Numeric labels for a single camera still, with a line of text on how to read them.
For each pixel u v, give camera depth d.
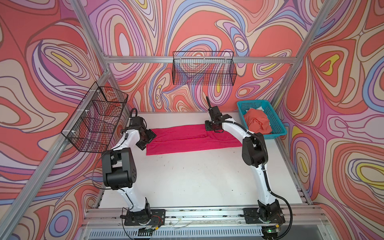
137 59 0.89
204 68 0.96
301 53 0.86
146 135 0.86
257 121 1.03
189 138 1.04
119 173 0.49
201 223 0.73
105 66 0.90
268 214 0.64
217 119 0.80
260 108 1.15
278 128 1.02
